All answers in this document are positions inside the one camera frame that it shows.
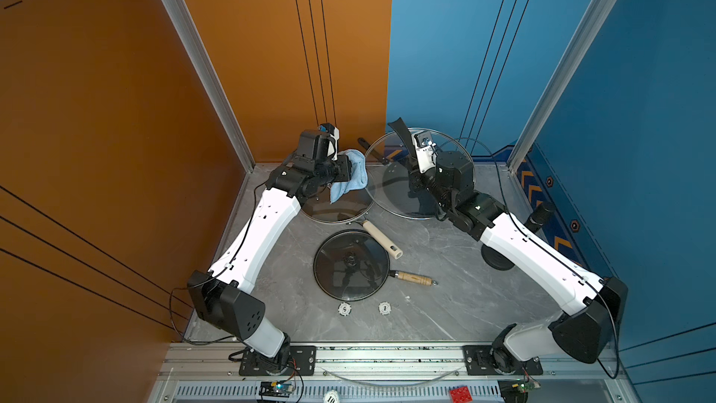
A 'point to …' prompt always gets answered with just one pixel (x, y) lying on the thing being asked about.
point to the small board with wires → (526, 386)
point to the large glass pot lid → (344, 209)
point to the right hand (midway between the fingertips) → (417, 153)
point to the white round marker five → (344, 309)
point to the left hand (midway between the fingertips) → (352, 159)
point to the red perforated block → (461, 395)
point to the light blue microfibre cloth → (358, 175)
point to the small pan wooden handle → (354, 266)
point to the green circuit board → (276, 389)
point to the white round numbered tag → (332, 396)
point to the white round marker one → (384, 308)
